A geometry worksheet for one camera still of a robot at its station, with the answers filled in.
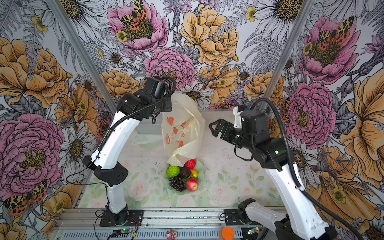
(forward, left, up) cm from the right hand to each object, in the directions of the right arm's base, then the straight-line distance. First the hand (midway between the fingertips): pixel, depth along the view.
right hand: (216, 134), depth 62 cm
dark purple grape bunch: (-9, +19, -29) cm, 36 cm away
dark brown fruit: (-4, +14, -27) cm, 31 cm away
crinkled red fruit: (+1, +12, -28) cm, 30 cm away
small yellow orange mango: (-3, +10, -31) cm, 32 cm away
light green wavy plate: (-2, +6, -32) cm, 32 cm away
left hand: (+16, +22, +1) cm, 27 cm away
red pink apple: (-10, +11, -27) cm, 31 cm away
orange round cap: (-31, -3, -26) cm, 40 cm away
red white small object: (-30, +20, -32) cm, 48 cm away
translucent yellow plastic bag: (+25, +17, -26) cm, 39 cm away
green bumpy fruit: (-4, +21, -27) cm, 34 cm away
